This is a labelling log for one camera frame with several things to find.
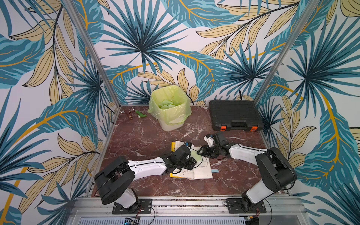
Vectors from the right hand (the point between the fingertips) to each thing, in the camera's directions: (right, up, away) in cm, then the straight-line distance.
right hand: (199, 152), depth 90 cm
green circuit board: (-37, -30, -19) cm, 51 cm away
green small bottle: (-44, +25, +20) cm, 54 cm away
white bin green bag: (-19, +31, +7) cm, 37 cm away
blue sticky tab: (+9, -10, -4) cm, 14 cm away
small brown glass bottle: (-51, +23, +19) cm, 59 cm away
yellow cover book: (+2, -9, -5) cm, 11 cm away
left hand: (-4, -5, -7) cm, 10 cm away
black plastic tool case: (+29, +25, +15) cm, 41 cm away
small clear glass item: (-59, +27, +23) cm, 69 cm away
